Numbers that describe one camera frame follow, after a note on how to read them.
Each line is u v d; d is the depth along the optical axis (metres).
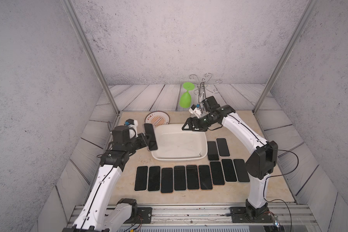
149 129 0.78
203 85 0.93
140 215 0.72
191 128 0.72
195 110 0.78
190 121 0.73
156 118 1.18
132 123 0.67
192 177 0.84
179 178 0.85
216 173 0.85
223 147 0.98
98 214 0.39
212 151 0.96
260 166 0.49
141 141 0.65
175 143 1.02
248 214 0.66
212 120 0.65
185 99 0.96
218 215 0.74
